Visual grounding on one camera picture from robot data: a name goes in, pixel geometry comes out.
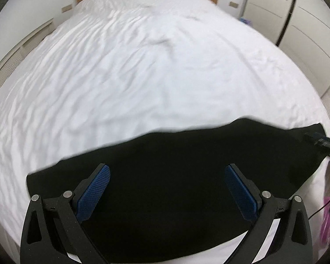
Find black pants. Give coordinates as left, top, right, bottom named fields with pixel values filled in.
left=27, top=119, right=325, bottom=263

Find pink plastic bag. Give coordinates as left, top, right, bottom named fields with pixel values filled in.
left=319, top=196, right=330, bottom=249

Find white wardrobe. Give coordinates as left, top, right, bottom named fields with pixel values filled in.
left=243, top=0, right=330, bottom=95

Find white bed sheet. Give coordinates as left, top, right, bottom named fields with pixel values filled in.
left=0, top=0, right=330, bottom=262

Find right wall switch plate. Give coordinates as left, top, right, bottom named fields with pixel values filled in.
left=229, top=1, right=239, bottom=8

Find wall switch plate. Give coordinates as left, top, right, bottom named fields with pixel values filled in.
left=61, top=4, right=73, bottom=13
left=229, top=1, right=239, bottom=8

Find left wall switch plate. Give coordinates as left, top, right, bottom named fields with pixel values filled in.
left=61, top=4, right=73, bottom=13

